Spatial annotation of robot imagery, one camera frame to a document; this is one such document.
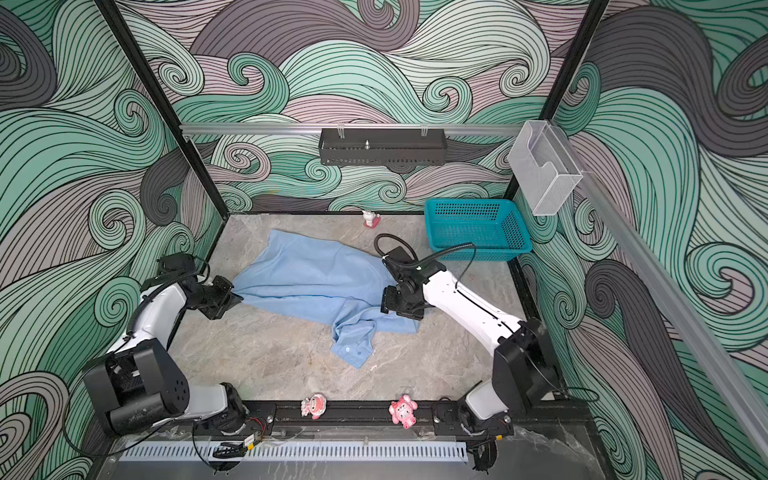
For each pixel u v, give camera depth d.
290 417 0.75
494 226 1.17
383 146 0.95
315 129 0.94
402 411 0.71
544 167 0.79
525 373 0.41
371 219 1.13
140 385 0.41
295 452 0.70
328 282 0.98
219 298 0.74
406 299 0.67
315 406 0.73
